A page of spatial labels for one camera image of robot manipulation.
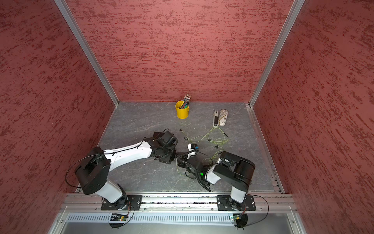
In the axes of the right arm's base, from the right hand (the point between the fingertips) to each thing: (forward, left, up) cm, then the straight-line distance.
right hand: (175, 158), depth 86 cm
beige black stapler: (+31, -29, -1) cm, 42 cm away
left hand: (+2, 0, +1) cm, 2 cm away
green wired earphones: (0, -20, -7) cm, 21 cm away
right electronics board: (-31, -34, -4) cm, 46 cm away
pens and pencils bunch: (+37, -6, +8) cm, 39 cm away
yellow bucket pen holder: (+36, -3, 0) cm, 36 cm away
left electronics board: (-28, +28, -6) cm, 40 cm away
